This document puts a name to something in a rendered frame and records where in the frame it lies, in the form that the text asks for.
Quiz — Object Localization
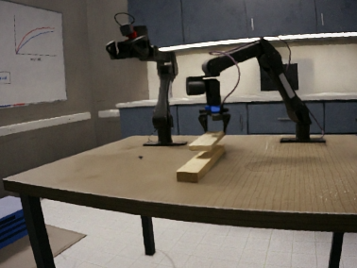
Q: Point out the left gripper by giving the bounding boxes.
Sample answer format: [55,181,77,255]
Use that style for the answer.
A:
[197,94,231,135]

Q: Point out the light wooden bar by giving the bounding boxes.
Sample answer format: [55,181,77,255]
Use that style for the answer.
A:
[177,144,225,182]

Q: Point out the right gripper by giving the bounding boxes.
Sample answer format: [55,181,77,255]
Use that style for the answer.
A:
[106,32,147,60]

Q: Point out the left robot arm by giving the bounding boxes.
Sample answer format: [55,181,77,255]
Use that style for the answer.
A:
[186,39,326,143]

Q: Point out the pale wooden slat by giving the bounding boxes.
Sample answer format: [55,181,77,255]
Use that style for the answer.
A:
[189,131,225,151]

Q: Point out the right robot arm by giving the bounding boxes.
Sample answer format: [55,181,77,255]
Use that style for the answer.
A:
[119,24,187,146]

